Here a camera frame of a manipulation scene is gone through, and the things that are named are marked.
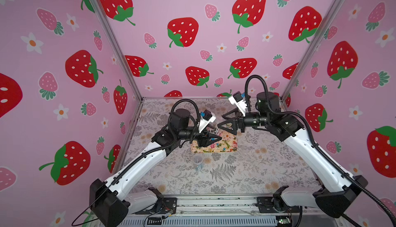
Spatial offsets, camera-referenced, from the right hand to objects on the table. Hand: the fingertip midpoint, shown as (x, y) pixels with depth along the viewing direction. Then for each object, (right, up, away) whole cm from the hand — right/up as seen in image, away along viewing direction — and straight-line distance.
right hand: (220, 123), depth 61 cm
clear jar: (-2, -3, +5) cm, 6 cm away
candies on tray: (+9, -15, +35) cm, 39 cm away
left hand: (0, -5, +5) cm, 7 cm away
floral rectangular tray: (+9, -15, +35) cm, 39 cm away
